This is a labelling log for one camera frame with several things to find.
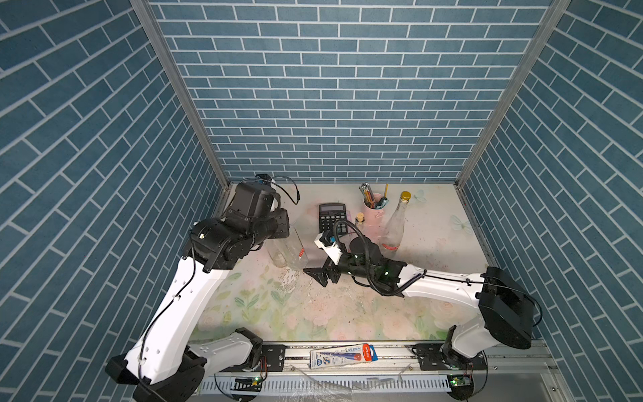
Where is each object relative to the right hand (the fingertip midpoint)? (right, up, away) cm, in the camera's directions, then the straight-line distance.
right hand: (314, 258), depth 74 cm
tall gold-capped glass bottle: (+27, +4, +17) cm, 33 cm away
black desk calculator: (+4, +13, +33) cm, 36 cm away
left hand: (-5, +13, -10) cm, 17 cm away
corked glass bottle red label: (+14, +10, +3) cm, 17 cm away
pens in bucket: (+20, +19, +24) cm, 37 cm away
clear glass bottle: (-14, -1, +15) cm, 21 cm away
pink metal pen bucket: (+22, +10, +27) cm, 36 cm away
